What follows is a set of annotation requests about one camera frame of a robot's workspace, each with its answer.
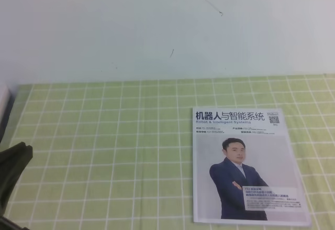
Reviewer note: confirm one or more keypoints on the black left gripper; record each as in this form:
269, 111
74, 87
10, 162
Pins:
13, 162

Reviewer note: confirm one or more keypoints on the white robotics magazine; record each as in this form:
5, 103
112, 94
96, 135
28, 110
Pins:
244, 169

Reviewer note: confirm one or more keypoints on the green checkered tablecloth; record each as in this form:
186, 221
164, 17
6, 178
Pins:
117, 155

